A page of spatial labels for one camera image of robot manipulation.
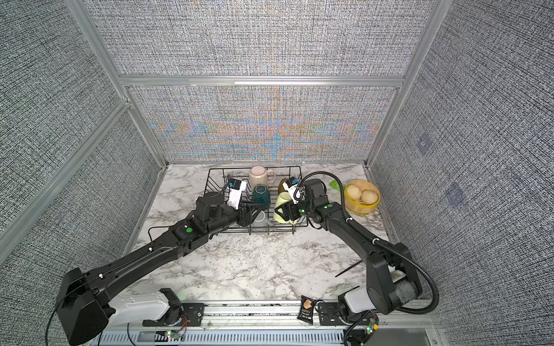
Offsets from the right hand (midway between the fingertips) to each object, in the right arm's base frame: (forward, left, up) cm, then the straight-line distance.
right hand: (284, 199), depth 84 cm
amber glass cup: (+15, +1, -12) cm, 19 cm away
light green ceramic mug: (-2, +1, +4) cm, 5 cm away
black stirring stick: (-21, -25, -16) cm, 37 cm away
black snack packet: (-35, -7, -14) cm, 39 cm away
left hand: (-7, +7, +9) cm, 14 cm away
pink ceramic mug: (+17, +11, -4) cm, 20 cm away
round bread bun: (+10, -40, -13) cm, 43 cm away
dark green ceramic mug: (+6, +9, -6) cm, 12 cm away
